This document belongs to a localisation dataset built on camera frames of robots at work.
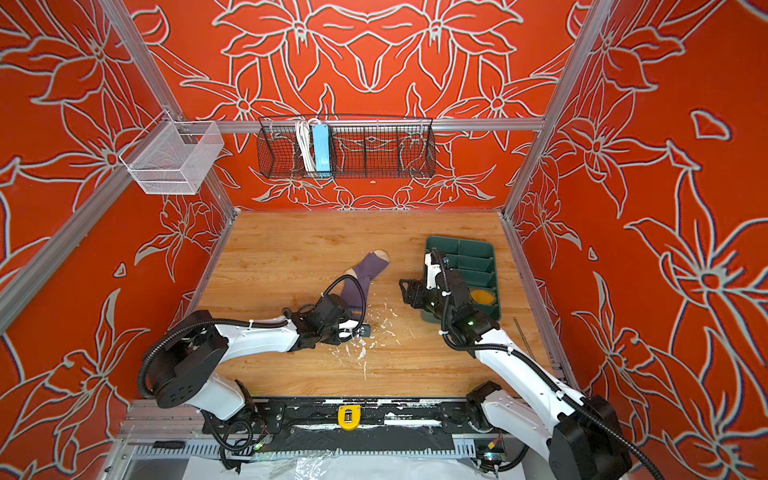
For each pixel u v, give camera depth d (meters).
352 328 0.77
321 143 0.90
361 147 0.98
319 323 0.68
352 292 0.74
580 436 0.39
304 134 0.88
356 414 0.73
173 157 0.92
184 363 0.44
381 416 0.74
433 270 0.71
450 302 0.59
